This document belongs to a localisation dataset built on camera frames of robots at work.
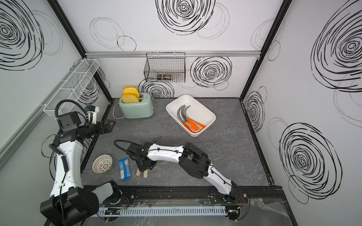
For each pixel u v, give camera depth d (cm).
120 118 107
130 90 96
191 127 97
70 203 37
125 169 82
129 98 94
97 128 65
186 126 100
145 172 80
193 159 53
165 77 89
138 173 80
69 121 55
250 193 72
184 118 106
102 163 84
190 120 103
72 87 73
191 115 105
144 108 101
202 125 97
